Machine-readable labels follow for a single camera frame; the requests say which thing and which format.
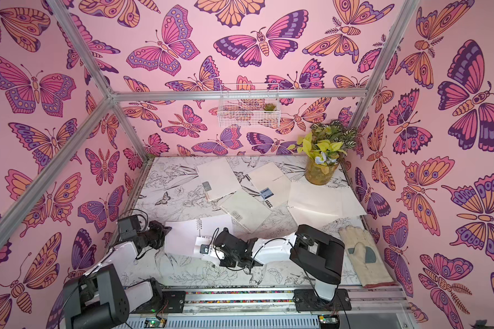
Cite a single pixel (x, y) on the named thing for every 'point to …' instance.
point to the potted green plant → (322, 147)
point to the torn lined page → (311, 204)
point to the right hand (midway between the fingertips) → (220, 247)
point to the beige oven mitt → (368, 264)
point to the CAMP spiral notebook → (272, 183)
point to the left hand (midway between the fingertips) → (172, 223)
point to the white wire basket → (249, 105)
